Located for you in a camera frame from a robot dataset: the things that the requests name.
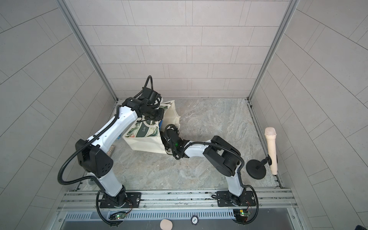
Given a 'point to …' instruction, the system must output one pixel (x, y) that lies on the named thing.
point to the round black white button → (194, 220)
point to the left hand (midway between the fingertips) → (166, 115)
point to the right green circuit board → (242, 215)
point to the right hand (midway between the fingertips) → (152, 139)
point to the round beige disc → (166, 224)
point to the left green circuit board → (117, 215)
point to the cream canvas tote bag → (144, 135)
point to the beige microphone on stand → (270, 133)
